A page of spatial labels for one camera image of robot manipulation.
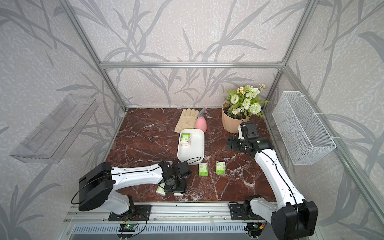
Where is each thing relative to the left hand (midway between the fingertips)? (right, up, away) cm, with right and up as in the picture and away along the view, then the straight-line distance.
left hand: (182, 193), depth 79 cm
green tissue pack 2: (+21, +11, +8) cm, 25 cm away
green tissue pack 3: (-12, +2, 0) cm, 12 cm away
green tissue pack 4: (0, +26, +17) cm, 31 cm away
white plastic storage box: (+6, +17, +15) cm, 24 cm away
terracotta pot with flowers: (+34, +48, +4) cm, 59 cm away
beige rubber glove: (-1, +39, +34) cm, 52 cm away
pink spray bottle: (+10, +38, +18) cm, 43 cm away
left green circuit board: (-26, -13, -8) cm, 30 cm away
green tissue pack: (+11, +10, +7) cm, 17 cm away
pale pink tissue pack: (-2, 0, -2) cm, 3 cm away
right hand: (+28, +27, +2) cm, 38 cm away
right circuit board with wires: (+36, -14, -7) cm, 39 cm away
